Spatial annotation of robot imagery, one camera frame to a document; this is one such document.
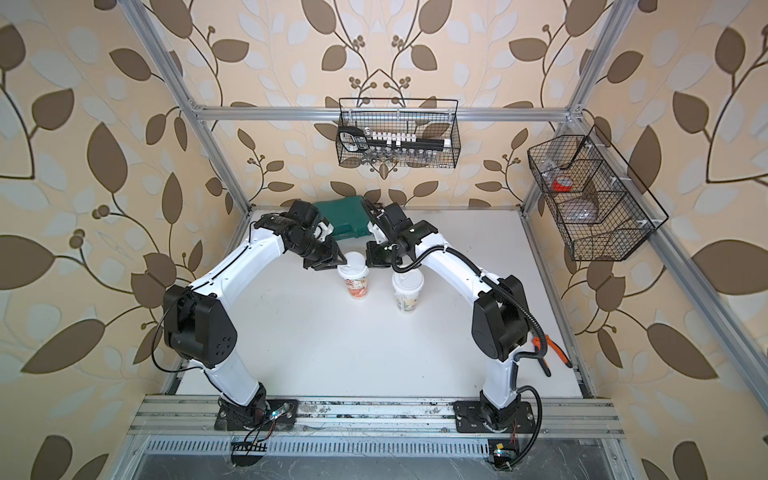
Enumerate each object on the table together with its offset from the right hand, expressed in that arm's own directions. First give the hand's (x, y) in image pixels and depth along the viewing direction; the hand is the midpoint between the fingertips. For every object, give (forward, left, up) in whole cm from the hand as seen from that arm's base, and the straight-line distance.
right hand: (366, 263), depth 85 cm
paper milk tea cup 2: (-4, +3, -8) cm, 9 cm away
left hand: (0, +7, +2) cm, 8 cm away
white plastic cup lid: (-7, -12, 0) cm, 14 cm away
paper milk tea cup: (-9, -11, -9) cm, 17 cm away
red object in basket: (+13, -55, +16) cm, 59 cm away
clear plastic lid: (-2, +3, +1) cm, 4 cm away
